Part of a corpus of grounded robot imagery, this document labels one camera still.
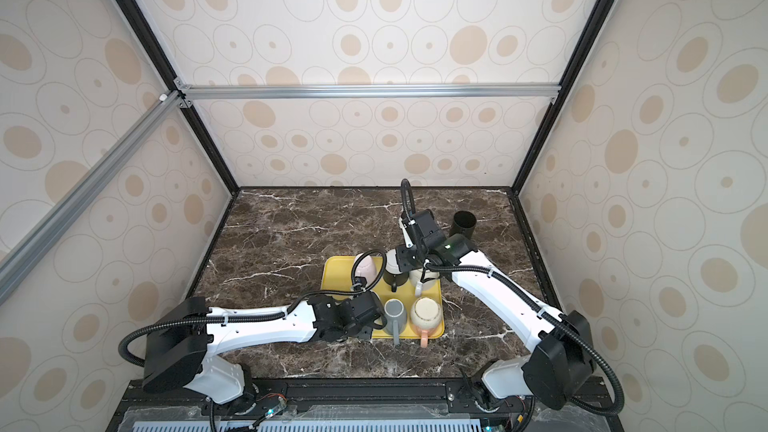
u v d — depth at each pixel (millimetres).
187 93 903
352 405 730
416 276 906
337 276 946
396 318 770
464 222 952
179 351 417
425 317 779
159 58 820
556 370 397
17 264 508
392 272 901
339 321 593
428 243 589
